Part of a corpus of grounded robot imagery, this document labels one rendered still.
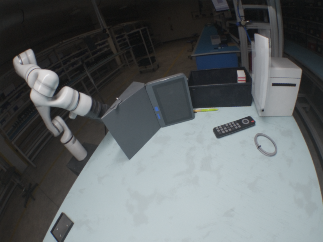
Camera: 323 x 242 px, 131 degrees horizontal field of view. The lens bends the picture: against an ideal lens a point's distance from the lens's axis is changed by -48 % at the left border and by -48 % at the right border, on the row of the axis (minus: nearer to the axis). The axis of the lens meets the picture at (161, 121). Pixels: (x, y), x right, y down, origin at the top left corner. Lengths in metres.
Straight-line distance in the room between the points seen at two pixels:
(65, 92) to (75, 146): 0.53
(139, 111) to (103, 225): 0.41
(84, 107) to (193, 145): 0.40
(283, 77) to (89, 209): 0.81
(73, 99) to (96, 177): 0.31
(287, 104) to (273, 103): 0.07
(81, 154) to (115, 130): 0.54
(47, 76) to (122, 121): 0.28
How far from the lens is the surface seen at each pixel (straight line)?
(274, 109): 0.62
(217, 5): 1.66
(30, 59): 0.71
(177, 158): 0.49
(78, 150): 0.95
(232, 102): 0.66
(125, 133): 0.49
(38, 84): 0.43
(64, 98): 0.45
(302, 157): 0.55
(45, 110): 0.79
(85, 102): 0.49
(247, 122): 0.56
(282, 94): 0.60
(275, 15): 0.75
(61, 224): 0.63
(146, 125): 0.55
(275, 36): 0.75
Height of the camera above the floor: 1.39
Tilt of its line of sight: 36 degrees down
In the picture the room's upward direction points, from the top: 20 degrees counter-clockwise
